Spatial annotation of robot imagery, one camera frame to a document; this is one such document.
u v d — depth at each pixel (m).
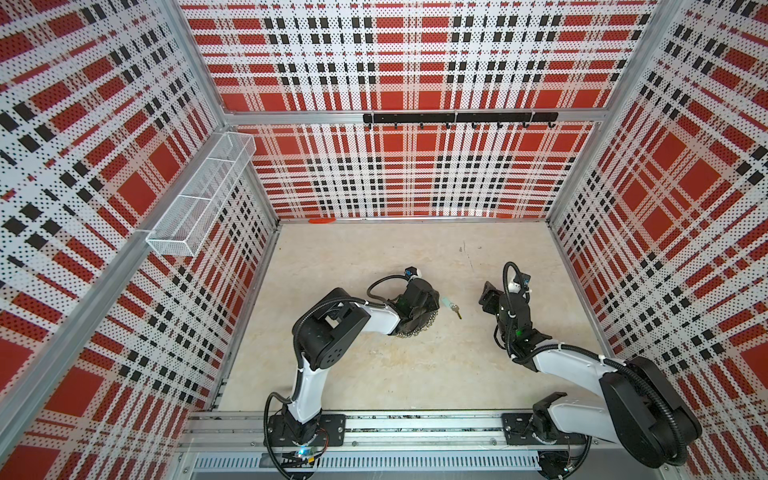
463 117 0.89
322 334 0.52
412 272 0.89
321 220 1.27
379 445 0.73
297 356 0.52
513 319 0.65
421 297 0.77
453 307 0.96
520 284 0.74
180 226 0.90
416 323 0.86
